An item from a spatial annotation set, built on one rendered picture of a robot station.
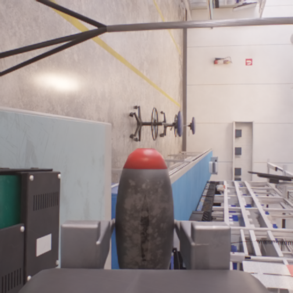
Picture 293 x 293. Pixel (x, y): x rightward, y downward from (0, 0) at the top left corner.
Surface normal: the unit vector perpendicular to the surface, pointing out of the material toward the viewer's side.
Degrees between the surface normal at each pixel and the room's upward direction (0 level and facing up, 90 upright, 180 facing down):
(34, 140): 0
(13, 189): 0
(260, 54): 90
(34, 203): 0
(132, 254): 100
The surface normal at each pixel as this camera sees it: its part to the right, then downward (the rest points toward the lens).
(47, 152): 0.98, 0.01
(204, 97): -0.20, 0.01
